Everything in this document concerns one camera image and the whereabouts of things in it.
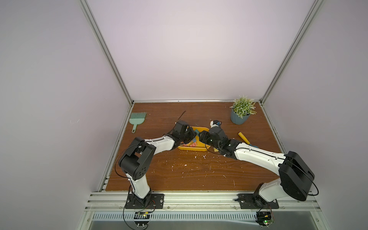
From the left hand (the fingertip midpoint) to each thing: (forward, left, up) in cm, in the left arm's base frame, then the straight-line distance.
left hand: (201, 133), depth 90 cm
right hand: (-3, +1, +6) cm, 7 cm away
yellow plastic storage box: (-5, +3, -7) cm, 9 cm away
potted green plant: (+15, -28, +7) cm, 33 cm away
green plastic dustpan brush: (+19, +50, -9) cm, 54 cm away
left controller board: (-44, +31, -12) cm, 55 cm away
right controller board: (-43, -30, -9) cm, 53 cm away
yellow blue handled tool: (+3, -29, -7) cm, 30 cm away
